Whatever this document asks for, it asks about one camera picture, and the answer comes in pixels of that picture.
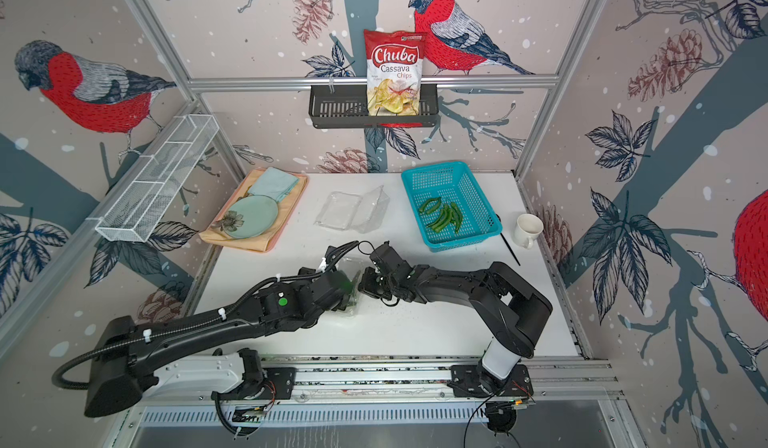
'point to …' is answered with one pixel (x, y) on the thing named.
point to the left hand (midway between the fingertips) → (339, 276)
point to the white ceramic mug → (528, 227)
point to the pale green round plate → (250, 216)
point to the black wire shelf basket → (346, 106)
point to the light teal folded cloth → (275, 183)
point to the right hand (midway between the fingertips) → (354, 287)
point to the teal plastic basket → (453, 182)
